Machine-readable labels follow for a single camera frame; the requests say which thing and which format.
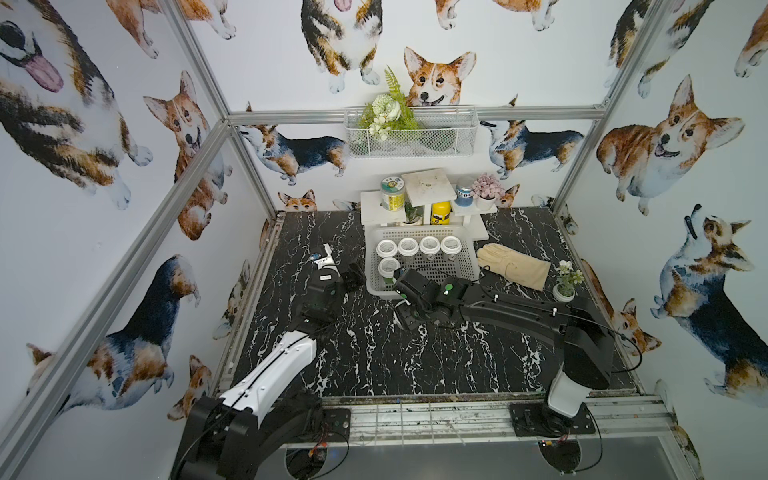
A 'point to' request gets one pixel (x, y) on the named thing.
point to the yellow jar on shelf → (440, 213)
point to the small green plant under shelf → (413, 213)
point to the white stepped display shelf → (423, 189)
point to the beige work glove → (516, 265)
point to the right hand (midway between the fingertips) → (411, 301)
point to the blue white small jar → (464, 192)
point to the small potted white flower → (564, 291)
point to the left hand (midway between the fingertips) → (345, 254)
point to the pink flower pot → (485, 190)
